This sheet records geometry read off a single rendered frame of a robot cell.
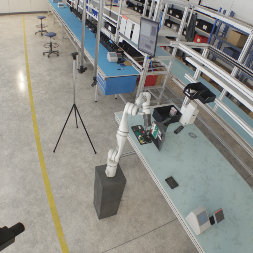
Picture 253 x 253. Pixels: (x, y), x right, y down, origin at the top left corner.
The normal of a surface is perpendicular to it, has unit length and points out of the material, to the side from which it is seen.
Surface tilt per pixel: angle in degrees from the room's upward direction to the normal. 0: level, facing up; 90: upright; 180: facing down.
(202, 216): 30
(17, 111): 0
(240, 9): 90
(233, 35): 90
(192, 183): 0
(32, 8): 90
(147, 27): 101
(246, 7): 90
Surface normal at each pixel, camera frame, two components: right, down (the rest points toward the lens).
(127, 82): 0.43, 0.67
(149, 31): -0.65, 0.58
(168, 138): 0.15, -0.72
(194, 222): -0.87, 0.22
